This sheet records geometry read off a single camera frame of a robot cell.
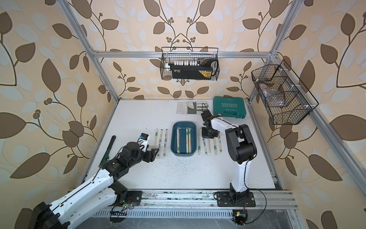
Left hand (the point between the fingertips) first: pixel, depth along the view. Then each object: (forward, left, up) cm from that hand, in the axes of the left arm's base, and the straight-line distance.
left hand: (153, 147), depth 81 cm
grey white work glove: (+41, -22, -11) cm, 48 cm away
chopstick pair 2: (+9, -1, -12) cm, 15 cm away
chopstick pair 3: (+13, +3, -12) cm, 18 cm away
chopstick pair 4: (+10, -28, -11) cm, 31 cm away
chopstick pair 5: (+8, -32, -12) cm, 35 cm away
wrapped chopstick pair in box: (+11, -21, -11) cm, 26 cm away
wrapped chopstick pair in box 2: (+11, -19, -11) cm, 25 cm away
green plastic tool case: (+37, -53, -5) cm, 65 cm away
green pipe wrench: (-2, +32, -12) cm, 34 cm away
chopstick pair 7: (+7, -38, -11) cm, 40 cm away
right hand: (+14, -34, -11) cm, 39 cm away
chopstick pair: (+8, -5, -12) cm, 15 cm away
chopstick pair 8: (+10, -13, -10) cm, 19 cm away
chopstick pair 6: (+7, -34, -11) cm, 36 cm away
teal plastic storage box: (+22, -16, -10) cm, 29 cm away
